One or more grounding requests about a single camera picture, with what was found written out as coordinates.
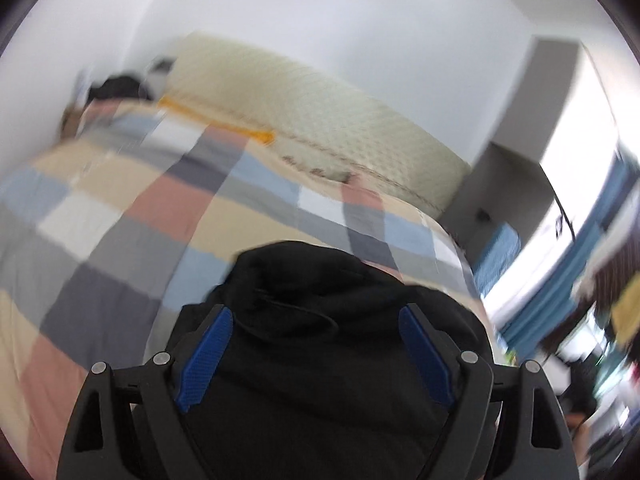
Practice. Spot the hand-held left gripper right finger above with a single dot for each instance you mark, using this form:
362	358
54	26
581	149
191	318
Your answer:
425	355

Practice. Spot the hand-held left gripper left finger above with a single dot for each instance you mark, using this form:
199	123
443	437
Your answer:
205	355

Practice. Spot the black puffer jacket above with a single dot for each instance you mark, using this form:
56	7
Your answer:
320	360

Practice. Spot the blue cloth-covered chair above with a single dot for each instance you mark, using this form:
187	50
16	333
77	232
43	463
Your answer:
497	260

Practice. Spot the checked bed quilt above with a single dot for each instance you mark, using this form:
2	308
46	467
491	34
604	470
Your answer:
150	210

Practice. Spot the blue curtain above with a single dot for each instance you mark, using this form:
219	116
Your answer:
565	270

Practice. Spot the brown patterned hanging cloth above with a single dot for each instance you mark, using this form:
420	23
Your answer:
615	270

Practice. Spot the grey wardrobe cabinet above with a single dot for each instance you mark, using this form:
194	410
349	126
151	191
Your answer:
520	125

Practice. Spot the cream quilted headboard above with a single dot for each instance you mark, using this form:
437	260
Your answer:
310	110

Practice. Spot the black bag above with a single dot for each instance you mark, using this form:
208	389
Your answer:
117	89

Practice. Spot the black curtain rail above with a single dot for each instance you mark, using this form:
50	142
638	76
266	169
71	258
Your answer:
565	215

